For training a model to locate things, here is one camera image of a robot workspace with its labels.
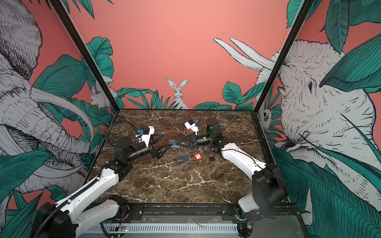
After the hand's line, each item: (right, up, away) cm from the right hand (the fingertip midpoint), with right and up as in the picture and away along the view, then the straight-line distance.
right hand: (178, 146), depth 67 cm
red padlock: (+10, -11, +25) cm, 29 cm away
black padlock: (+19, -12, +28) cm, 36 cm away
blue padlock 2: (+1, -12, +25) cm, 28 cm away
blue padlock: (-2, 0, +2) cm, 3 cm away
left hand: (-5, +3, +2) cm, 6 cm away
